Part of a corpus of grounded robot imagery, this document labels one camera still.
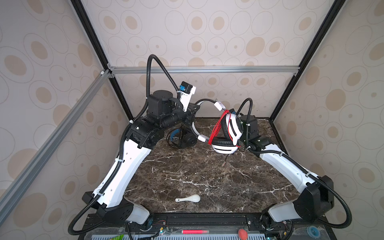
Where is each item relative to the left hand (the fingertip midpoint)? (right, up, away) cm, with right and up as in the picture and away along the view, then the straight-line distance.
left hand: (202, 105), depth 56 cm
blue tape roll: (+54, -58, +16) cm, 81 cm away
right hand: (+12, -6, +24) cm, 27 cm away
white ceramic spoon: (-4, -46, +25) cm, 53 cm away
